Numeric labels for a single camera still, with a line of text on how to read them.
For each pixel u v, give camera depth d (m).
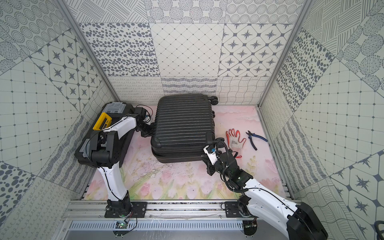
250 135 1.02
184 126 0.80
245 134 1.04
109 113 0.92
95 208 0.76
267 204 0.49
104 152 0.54
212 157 0.70
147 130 0.88
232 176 0.61
